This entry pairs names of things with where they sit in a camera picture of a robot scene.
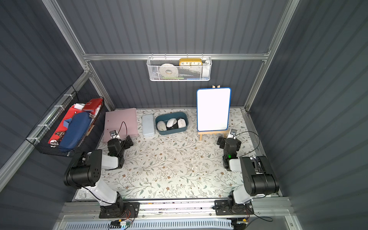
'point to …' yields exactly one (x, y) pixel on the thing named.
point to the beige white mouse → (161, 126)
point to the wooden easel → (223, 132)
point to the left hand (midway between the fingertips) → (123, 137)
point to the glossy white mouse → (170, 122)
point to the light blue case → (148, 124)
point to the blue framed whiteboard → (213, 109)
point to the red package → (94, 105)
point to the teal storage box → (177, 115)
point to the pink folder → (124, 121)
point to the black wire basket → (40, 137)
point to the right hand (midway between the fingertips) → (233, 136)
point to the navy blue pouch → (76, 127)
